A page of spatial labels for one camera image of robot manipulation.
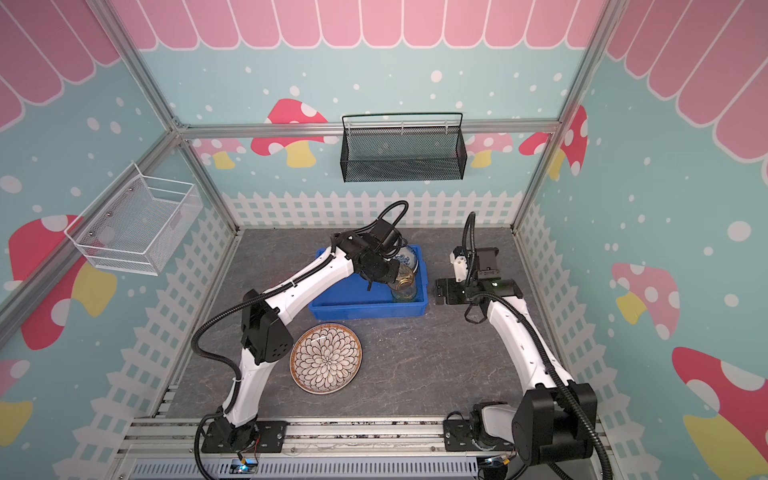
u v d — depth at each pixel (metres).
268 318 0.51
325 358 0.86
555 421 0.39
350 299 0.94
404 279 0.92
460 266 0.75
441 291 0.74
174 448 0.73
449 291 0.73
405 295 0.91
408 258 0.99
